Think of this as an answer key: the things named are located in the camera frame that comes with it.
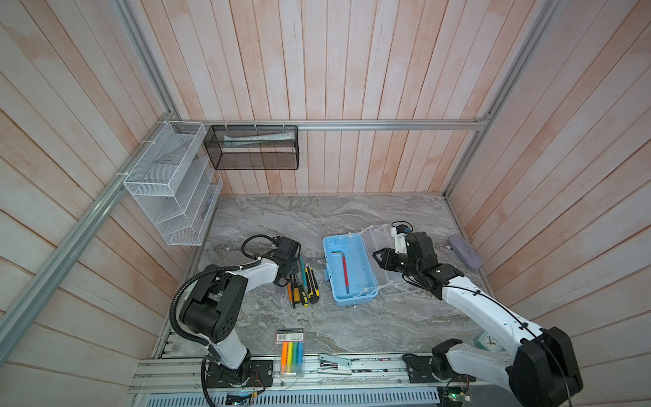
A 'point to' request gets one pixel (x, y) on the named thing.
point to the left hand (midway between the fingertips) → (288, 270)
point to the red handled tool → (345, 270)
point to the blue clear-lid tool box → (355, 275)
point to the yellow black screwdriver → (303, 298)
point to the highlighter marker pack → (292, 352)
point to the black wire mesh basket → (253, 147)
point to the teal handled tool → (303, 274)
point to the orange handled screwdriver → (290, 294)
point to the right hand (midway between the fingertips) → (376, 253)
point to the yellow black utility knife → (313, 292)
